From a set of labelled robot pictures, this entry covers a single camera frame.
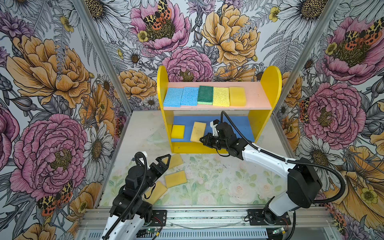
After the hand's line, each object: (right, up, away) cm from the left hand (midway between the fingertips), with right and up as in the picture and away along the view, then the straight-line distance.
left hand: (168, 164), depth 74 cm
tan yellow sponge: (+1, -3, +22) cm, 22 cm away
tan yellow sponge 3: (-7, -17, +10) cm, 21 cm away
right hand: (+16, +9, +8) cm, 20 cm away
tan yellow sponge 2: (+2, -12, +13) cm, 18 cm away
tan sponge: (+15, +15, +10) cm, 23 cm away
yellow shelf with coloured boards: (+5, +32, +54) cm, 63 cm away
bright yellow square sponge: (+3, +15, +16) cm, 22 cm away
